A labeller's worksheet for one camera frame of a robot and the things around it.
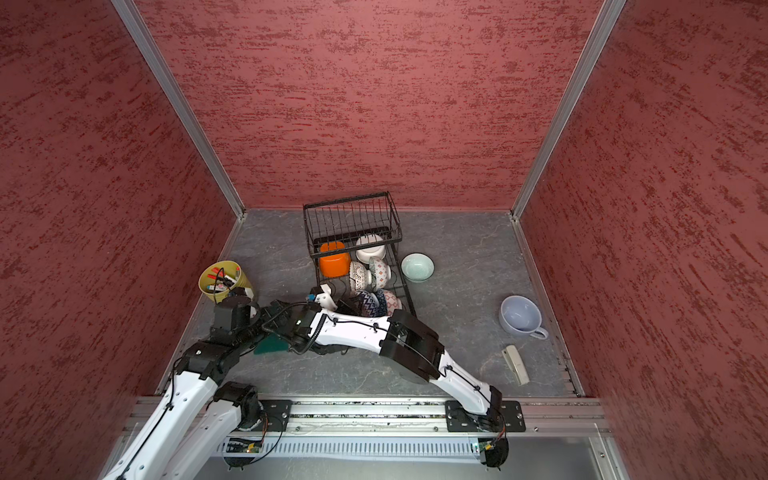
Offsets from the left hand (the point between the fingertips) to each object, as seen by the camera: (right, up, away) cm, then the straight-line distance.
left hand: (282, 319), depth 81 cm
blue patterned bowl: (+25, +4, +2) cm, 25 cm away
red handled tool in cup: (-22, +11, +7) cm, 25 cm away
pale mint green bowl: (+39, +13, +20) cm, 46 cm away
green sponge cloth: (+2, -2, -12) cm, 13 cm away
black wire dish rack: (+16, +20, +28) cm, 38 cm away
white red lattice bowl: (+21, +10, +9) cm, 25 cm away
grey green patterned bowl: (+27, +12, +9) cm, 31 cm away
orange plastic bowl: (+12, +14, +16) cm, 24 cm away
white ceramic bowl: (+21, +17, +18) cm, 33 cm away
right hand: (+22, +4, +2) cm, 22 cm away
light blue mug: (+72, -2, +11) cm, 73 cm away
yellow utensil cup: (-20, +8, +3) cm, 22 cm away
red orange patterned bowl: (+31, +4, +3) cm, 31 cm away
